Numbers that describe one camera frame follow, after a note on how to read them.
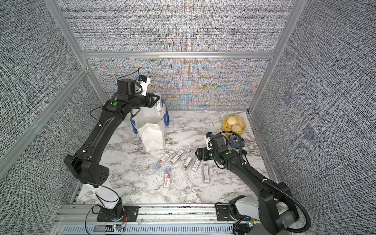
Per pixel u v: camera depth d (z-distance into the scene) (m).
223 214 0.73
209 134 0.77
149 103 0.67
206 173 0.86
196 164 0.90
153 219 0.73
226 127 1.03
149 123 0.83
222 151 0.64
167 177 0.84
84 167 0.43
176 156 0.92
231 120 1.04
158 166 0.89
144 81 0.65
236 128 1.01
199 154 0.76
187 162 0.90
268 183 0.43
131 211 0.73
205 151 0.75
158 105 0.76
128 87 0.57
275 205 0.40
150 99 0.66
